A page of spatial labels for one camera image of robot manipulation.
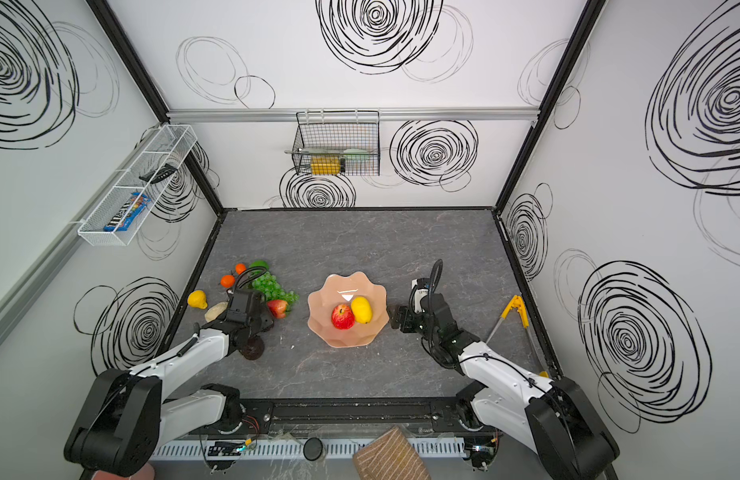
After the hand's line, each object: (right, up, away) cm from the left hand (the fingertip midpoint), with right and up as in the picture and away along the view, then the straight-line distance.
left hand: (266, 314), depth 91 cm
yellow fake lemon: (+30, +2, -4) cm, 30 cm away
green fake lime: (-5, +15, +8) cm, 18 cm away
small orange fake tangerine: (-12, +13, +8) cm, 19 cm away
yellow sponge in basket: (+19, +45, -3) cm, 49 cm away
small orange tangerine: (-15, +9, +6) cm, 19 cm away
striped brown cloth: (+37, -27, -23) cm, 51 cm away
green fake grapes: (+1, +7, +3) cm, 7 cm away
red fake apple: (+24, +1, -6) cm, 25 cm away
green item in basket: (+26, +50, -1) cm, 56 cm away
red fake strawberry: (+4, +2, -2) cm, 5 cm away
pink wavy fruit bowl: (+23, +7, +3) cm, 24 cm away
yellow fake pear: (-21, +4, +1) cm, 22 cm away
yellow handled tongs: (+78, +3, +1) cm, 78 cm away
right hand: (+40, +3, -6) cm, 40 cm away
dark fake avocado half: (+1, -6, -11) cm, 13 cm away
